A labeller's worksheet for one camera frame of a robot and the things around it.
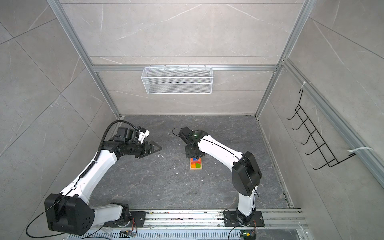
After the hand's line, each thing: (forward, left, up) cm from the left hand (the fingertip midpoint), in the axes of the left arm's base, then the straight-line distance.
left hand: (156, 147), depth 78 cm
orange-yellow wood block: (-3, -19, -17) cm, 26 cm away
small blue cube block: (0, -21, -16) cm, 26 cm away
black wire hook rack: (-11, -75, +15) cm, 77 cm away
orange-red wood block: (0, -21, -17) cm, 27 cm away
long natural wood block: (-5, -19, -18) cm, 27 cm away
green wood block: (-4, -23, -17) cm, 29 cm away
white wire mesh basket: (+47, -9, +10) cm, 49 cm away
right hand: (+1, -20, -9) cm, 22 cm away
